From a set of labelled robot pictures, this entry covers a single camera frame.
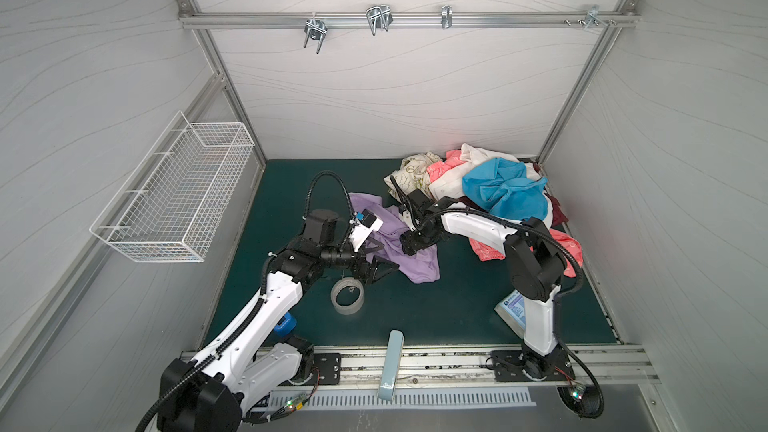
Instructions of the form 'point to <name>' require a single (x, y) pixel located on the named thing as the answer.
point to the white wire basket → (170, 207)
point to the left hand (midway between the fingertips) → (392, 252)
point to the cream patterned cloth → (412, 175)
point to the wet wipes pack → (512, 311)
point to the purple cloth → (422, 265)
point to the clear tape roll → (353, 307)
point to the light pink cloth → (437, 169)
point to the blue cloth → (504, 186)
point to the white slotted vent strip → (403, 398)
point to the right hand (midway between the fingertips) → (416, 238)
